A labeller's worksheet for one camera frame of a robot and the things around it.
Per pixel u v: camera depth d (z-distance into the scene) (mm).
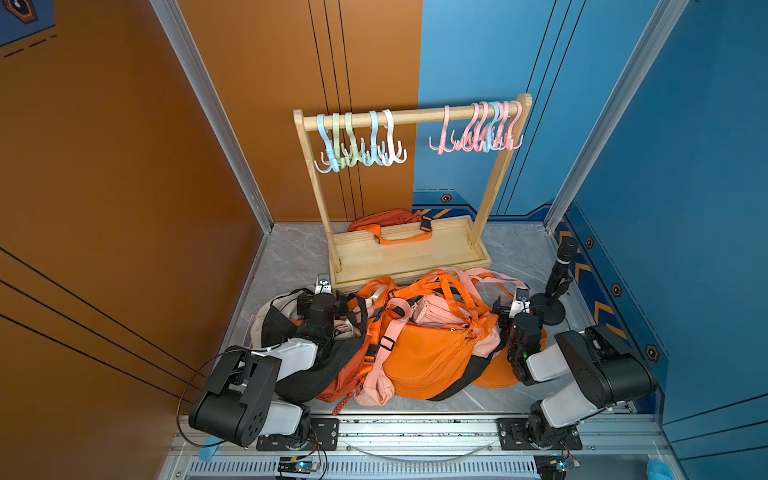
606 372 447
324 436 733
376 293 852
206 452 710
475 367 794
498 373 842
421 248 1122
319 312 684
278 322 809
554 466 700
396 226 1129
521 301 765
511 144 709
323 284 772
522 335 698
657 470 661
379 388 755
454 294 925
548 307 943
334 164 676
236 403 429
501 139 740
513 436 725
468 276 968
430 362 739
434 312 892
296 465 707
